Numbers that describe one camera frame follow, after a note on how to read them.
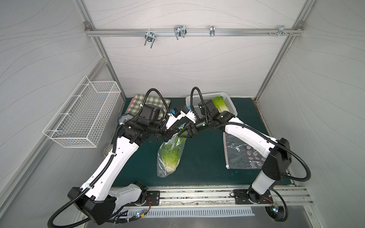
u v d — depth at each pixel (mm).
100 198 370
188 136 651
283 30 765
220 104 1043
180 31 766
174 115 574
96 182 380
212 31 782
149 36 785
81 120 686
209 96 1108
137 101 1185
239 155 899
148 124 506
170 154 733
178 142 676
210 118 604
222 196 752
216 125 571
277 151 441
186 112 650
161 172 733
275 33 784
